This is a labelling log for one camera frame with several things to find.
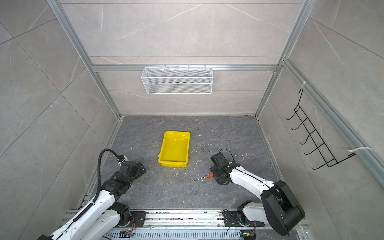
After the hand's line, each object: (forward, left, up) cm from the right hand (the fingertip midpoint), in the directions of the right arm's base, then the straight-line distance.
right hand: (212, 170), depth 89 cm
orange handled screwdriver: (-3, +3, -1) cm, 4 cm away
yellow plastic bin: (+14, +24, -1) cm, 28 cm away
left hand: (+2, +45, +7) cm, 45 cm away
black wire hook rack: (-8, -45, +30) cm, 55 cm away
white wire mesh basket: (+53, +21, +29) cm, 64 cm away
